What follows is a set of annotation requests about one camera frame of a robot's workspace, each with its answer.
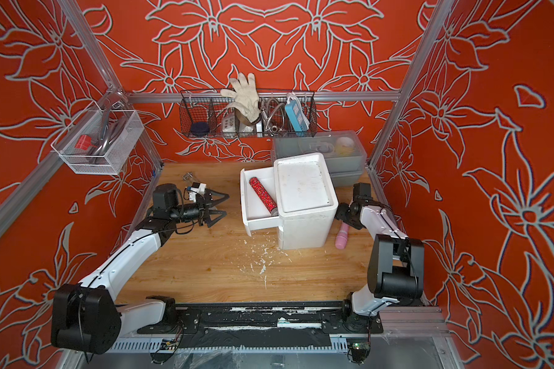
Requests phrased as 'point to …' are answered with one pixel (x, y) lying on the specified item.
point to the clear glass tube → (188, 176)
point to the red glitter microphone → (264, 197)
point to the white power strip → (228, 126)
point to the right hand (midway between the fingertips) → (339, 214)
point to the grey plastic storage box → (345, 171)
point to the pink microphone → (342, 236)
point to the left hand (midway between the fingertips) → (227, 205)
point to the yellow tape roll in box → (345, 146)
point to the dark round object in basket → (200, 128)
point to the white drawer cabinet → (299, 186)
